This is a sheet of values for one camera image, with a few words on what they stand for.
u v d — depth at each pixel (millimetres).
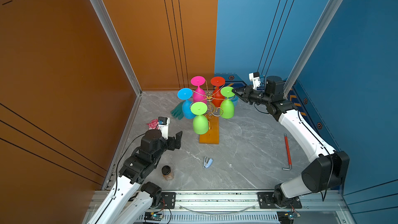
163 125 600
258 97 644
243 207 720
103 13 791
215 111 827
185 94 740
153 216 706
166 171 742
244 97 667
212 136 945
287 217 704
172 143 629
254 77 696
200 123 731
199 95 825
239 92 716
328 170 409
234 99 726
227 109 800
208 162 831
